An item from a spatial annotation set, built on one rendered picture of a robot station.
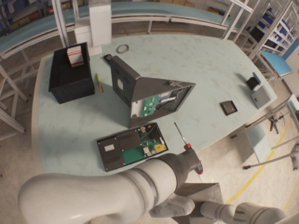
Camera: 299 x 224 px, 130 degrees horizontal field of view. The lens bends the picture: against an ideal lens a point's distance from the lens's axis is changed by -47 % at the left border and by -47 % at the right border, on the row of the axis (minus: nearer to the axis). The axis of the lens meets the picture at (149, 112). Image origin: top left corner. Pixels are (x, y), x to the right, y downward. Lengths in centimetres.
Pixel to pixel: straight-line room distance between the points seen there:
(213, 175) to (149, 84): 163
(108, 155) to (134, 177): 34
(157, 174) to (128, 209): 7
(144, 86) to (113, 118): 23
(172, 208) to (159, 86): 33
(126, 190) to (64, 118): 53
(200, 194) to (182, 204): 57
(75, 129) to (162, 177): 47
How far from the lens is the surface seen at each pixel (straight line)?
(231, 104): 88
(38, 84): 88
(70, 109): 65
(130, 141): 51
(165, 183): 19
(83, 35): 79
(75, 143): 57
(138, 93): 39
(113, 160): 50
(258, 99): 108
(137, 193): 16
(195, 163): 29
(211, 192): 82
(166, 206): 23
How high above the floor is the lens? 152
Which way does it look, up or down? 61 degrees down
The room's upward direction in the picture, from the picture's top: 19 degrees clockwise
